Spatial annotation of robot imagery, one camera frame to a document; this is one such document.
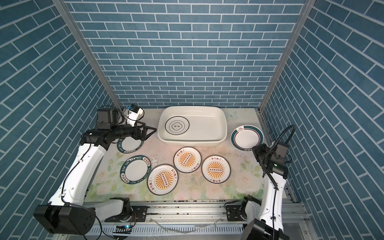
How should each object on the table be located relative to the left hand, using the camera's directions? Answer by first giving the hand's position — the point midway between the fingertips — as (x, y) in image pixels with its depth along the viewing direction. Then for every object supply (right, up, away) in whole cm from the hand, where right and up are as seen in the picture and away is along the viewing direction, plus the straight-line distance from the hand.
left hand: (150, 126), depth 72 cm
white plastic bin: (+19, 0, +35) cm, 40 cm away
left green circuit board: (-11, -51, 0) cm, 52 cm away
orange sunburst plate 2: (+16, -22, +21) cm, 35 cm away
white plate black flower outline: (+7, 0, +38) cm, 39 cm away
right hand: (+53, -10, +6) cm, 54 cm away
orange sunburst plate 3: (+34, -26, +17) cm, 46 cm away
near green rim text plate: (-15, -26, +17) cm, 35 cm away
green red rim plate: (+52, -7, +16) cm, 55 cm away
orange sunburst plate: (+3, -31, +13) cm, 34 cm away
